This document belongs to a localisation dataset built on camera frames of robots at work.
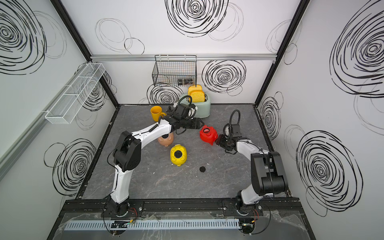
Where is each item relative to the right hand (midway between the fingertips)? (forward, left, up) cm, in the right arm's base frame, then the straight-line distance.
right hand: (218, 141), depth 93 cm
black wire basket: (+60, +34, +12) cm, 70 cm away
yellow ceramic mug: (+21, +43, +3) cm, 48 cm away
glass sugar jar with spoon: (+20, +33, +6) cm, 39 cm away
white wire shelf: (+3, +78, +30) cm, 84 cm away
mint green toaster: (+24, +10, +5) cm, 27 cm away
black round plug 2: (-16, +10, -4) cm, 20 cm away
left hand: (+7, +11, +9) cm, 16 cm away
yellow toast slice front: (+25, +14, +15) cm, 33 cm away
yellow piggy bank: (-14, +22, +3) cm, 27 cm away
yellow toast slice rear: (+30, +18, +18) cm, 39 cm away
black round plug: (-11, +24, +3) cm, 27 cm away
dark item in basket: (+25, +20, +28) cm, 42 cm away
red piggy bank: (+3, +7, +4) cm, 8 cm away
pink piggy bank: (-2, +32, +3) cm, 33 cm away
